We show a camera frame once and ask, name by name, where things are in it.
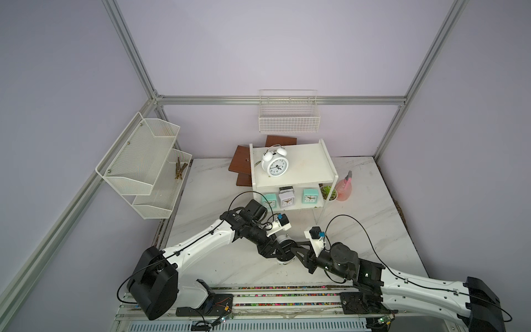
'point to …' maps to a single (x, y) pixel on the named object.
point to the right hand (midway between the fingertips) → (295, 248)
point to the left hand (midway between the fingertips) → (279, 253)
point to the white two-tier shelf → (297, 176)
